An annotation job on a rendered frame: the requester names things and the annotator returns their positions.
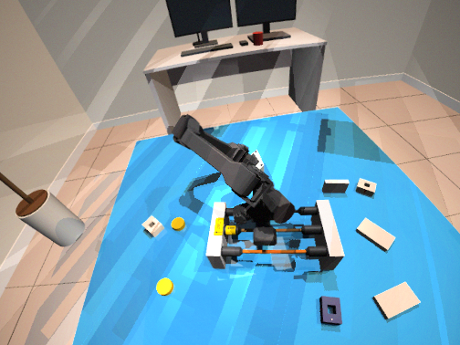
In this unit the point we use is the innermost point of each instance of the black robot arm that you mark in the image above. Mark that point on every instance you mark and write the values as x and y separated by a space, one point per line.
239 170

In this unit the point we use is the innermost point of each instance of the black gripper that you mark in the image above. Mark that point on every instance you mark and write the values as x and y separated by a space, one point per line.
264 235

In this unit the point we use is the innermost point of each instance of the yellow flat disc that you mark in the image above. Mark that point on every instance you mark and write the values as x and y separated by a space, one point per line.
178 224
165 287

